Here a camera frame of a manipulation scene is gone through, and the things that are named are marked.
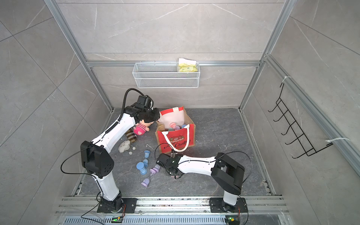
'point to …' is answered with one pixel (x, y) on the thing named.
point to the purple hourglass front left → (145, 182)
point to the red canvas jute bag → (175, 131)
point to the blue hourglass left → (146, 154)
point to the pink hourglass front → (173, 124)
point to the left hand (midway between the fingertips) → (162, 113)
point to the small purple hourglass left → (154, 170)
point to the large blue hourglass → (140, 166)
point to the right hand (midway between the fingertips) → (173, 171)
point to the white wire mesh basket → (163, 75)
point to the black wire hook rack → (301, 138)
